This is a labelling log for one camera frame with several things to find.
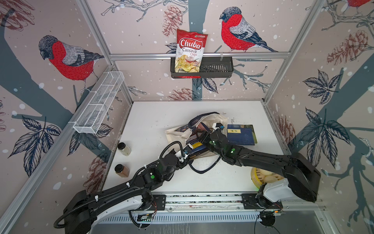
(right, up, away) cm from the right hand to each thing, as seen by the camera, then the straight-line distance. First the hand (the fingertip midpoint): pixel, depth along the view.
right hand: (197, 134), depth 81 cm
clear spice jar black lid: (-44, -9, +3) cm, 45 cm away
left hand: (-5, -5, -5) cm, 9 cm away
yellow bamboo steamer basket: (+35, -23, -2) cm, 42 cm away
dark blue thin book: (+32, -3, +17) cm, 36 cm away
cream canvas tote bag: (-11, 0, -5) cm, 12 cm away
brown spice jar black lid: (-41, -19, -5) cm, 45 cm away
